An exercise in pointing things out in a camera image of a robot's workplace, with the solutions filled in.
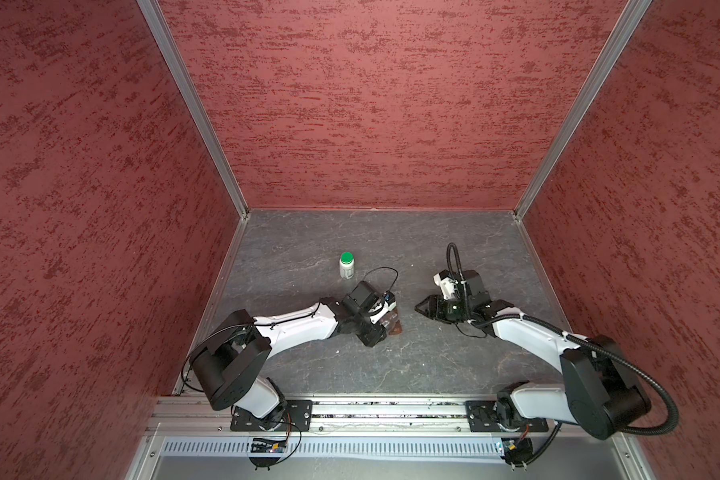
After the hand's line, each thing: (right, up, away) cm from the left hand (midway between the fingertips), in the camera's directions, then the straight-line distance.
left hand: (376, 335), depth 85 cm
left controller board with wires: (-28, -23, -13) cm, 39 cm away
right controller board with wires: (+35, -25, -13) cm, 45 cm away
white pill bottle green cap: (-9, +20, +9) cm, 24 cm away
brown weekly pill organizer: (+6, +3, 0) cm, 6 cm away
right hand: (+12, +5, +1) cm, 14 cm away
